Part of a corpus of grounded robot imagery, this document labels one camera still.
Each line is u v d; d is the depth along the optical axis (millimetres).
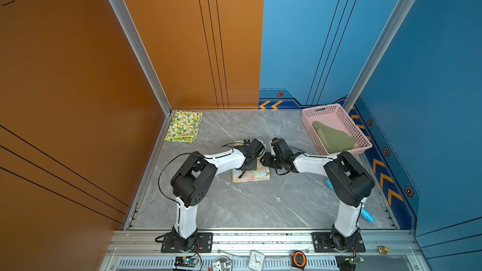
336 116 1162
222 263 633
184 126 1102
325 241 727
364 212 788
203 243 738
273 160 831
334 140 1031
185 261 706
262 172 892
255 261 682
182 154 535
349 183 496
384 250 696
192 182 501
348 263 699
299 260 670
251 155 751
